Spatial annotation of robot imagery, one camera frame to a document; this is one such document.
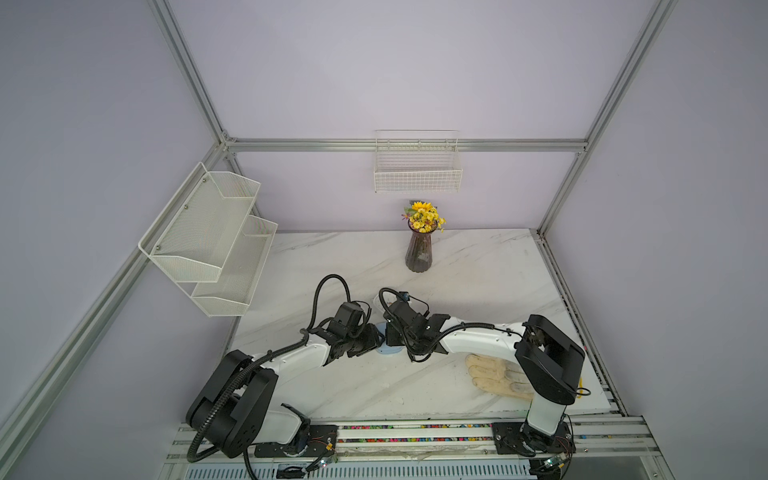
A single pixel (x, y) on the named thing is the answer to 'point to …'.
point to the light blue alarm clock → (384, 348)
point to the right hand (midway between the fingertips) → (392, 335)
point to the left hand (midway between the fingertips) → (380, 343)
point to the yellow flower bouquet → (423, 217)
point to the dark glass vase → (419, 254)
